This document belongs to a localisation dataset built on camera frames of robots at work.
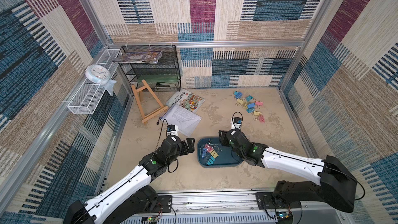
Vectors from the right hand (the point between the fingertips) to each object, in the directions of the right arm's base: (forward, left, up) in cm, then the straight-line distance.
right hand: (221, 131), depth 83 cm
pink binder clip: (+29, -29, -12) cm, 43 cm away
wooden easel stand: (+27, +44, +9) cm, 53 cm away
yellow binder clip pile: (+31, -17, -12) cm, 37 cm away
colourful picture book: (+34, +21, -13) cm, 43 cm away
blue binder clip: (+26, -24, -11) cm, 37 cm away
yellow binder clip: (-8, +4, -12) cm, 15 cm away
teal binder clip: (-11, +6, -12) cm, 17 cm away
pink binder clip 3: (-5, +6, -10) cm, 13 cm away
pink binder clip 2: (+16, -28, -13) cm, 35 cm away
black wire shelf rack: (+45, +37, 0) cm, 58 cm away
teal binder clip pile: (+32, -23, -11) cm, 41 cm away
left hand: (-5, +18, 0) cm, 18 cm away
